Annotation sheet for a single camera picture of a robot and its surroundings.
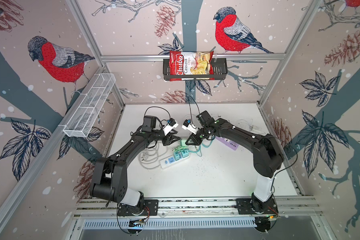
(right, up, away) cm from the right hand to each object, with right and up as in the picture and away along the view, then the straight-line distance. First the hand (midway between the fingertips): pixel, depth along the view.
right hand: (186, 144), depth 86 cm
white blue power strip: (-10, -10, +2) cm, 14 cm away
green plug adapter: (-6, -6, -1) cm, 8 cm away
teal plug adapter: (-1, -5, 0) cm, 5 cm away
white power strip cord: (+3, +15, -6) cm, 17 cm away
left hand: (-5, +6, -3) cm, 9 cm away
